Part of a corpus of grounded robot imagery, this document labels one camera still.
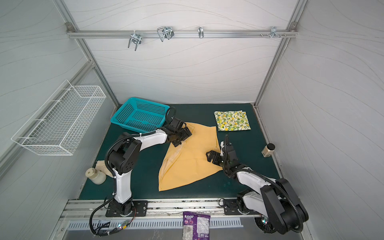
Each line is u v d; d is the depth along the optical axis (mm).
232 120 1082
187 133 883
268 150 862
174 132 771
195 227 664
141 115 1145
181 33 779
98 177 778
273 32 765
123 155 515
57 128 674
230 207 733
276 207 415
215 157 782
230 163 688
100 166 877
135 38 799
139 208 734
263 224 731
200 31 720
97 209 638
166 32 764
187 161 883
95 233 673
